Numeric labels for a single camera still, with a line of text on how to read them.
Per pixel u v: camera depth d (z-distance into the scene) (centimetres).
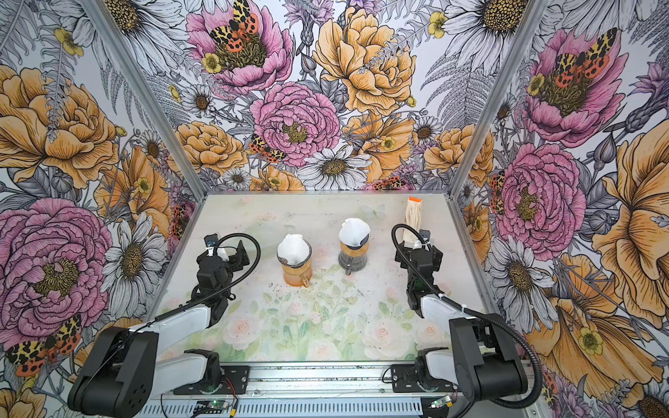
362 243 85
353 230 90
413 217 102
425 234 76
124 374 42
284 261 82
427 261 70
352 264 91
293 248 88
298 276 89
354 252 90
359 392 73
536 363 39
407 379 73
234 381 73
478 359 43
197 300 65
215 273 66
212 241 74
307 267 88
